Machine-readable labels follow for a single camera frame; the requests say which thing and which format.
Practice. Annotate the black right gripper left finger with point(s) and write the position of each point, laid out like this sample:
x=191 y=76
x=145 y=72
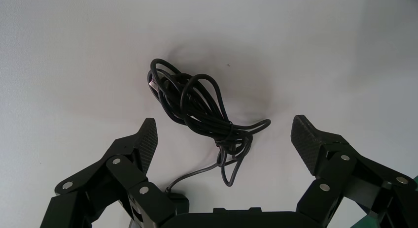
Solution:
x=130 y=174

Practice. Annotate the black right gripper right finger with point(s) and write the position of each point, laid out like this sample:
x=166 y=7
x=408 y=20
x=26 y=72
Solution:
x=346 y=174

